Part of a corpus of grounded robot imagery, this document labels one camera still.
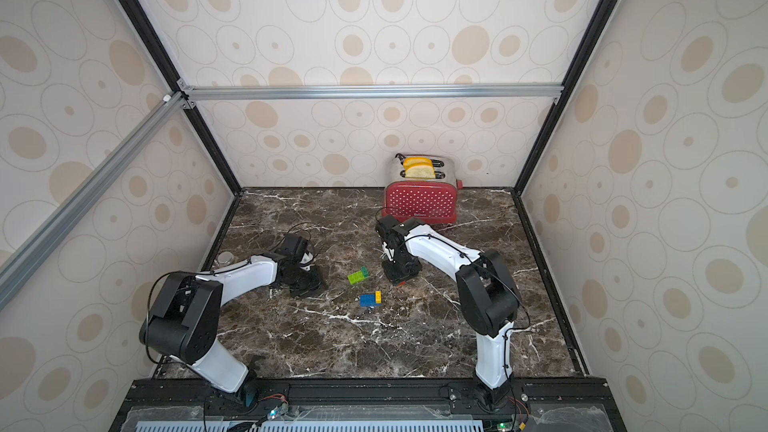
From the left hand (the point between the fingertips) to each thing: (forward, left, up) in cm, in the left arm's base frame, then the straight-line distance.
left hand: (332, 284), depth 91 cm
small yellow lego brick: (-4, -14, +1) cm, 15 cm away
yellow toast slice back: (+37, -26, +18) cm, 48 cm away
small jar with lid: (+5, +31, +7) cm, 32 cm away
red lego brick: (+2, -21, -3) cm, 22 cm away
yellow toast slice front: (+34, -27, +16) cm, 46 cm away
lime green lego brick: (+4, -6, -2) cm, 8 cm away
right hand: (-1, -19, +2) cm, 19 cm away
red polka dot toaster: (+26, -27, +16) cm, 41 cm away
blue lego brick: (-4, -11, -1) cm, 12 cm away
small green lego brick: (+5, -10, -1) cm, 11 cm away
